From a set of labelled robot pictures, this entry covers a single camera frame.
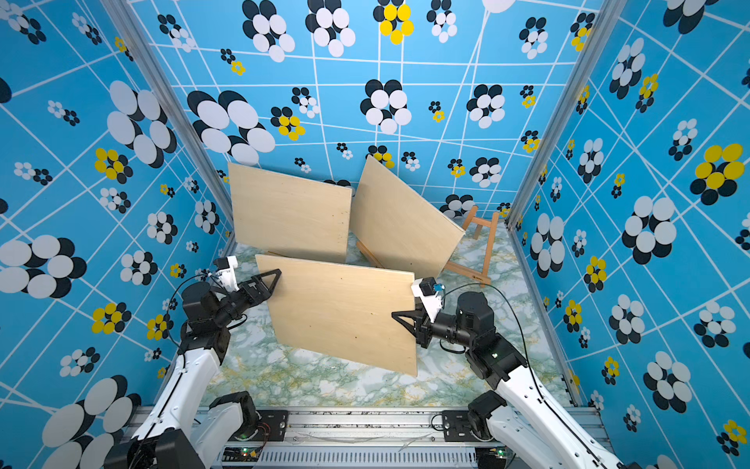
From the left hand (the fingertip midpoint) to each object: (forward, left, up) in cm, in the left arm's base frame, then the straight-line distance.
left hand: (277, 274), depth 78 cm
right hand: (-12, -33, +2) cm, 35 cm away
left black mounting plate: (-32, -1, -21) cm, 39 cm away
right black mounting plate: (-32, -48, -20) cm, 61 cm away
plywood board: (+22, +3, +1) cm, 23 cm away
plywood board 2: (+16, -33, +1) cm, 37 cm away
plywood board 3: (-12, -19, +1) cm, 23 cm away
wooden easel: (+19, +8, -14) cm, 25 cm away
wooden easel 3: (+10, -63, -16) cm, 66 cm away
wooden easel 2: (+15, -26, -15) cm, 34 cm away
